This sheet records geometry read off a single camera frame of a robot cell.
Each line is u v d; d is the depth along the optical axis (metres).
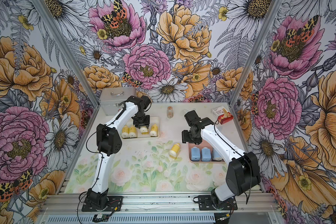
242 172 0.43
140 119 0.84
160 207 0.73
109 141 0.60
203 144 0.58
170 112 1.11
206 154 0.85
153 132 0.96
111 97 1.08
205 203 0.74
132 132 0.95
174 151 0.86
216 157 0.83
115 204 0.73
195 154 0.85
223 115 1.09
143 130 0.92
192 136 0.70
